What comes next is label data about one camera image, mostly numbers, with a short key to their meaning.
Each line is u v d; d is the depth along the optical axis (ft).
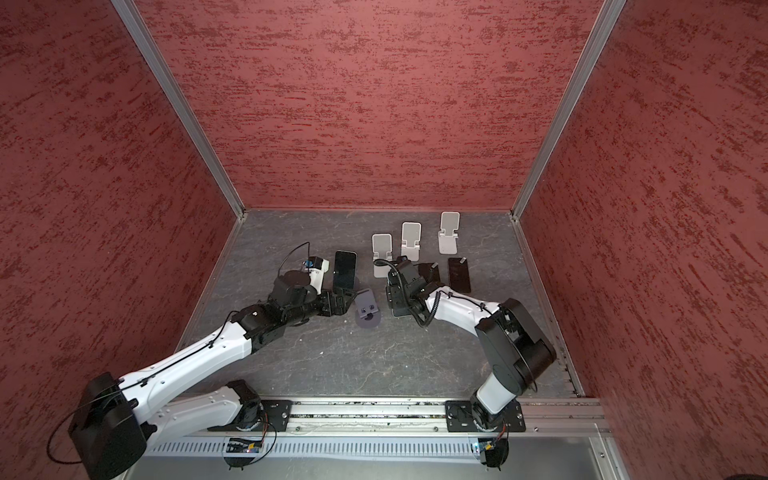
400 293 2.30
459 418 2.43
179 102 2.87
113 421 1.26
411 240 3.40
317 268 2.31
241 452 2.38
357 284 3.20
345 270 3.04
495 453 2.33
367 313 2.87
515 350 1.55
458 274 3.31
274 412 2.44
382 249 3.27
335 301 2.31
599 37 2.45
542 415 2.50
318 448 2.54
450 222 3.49
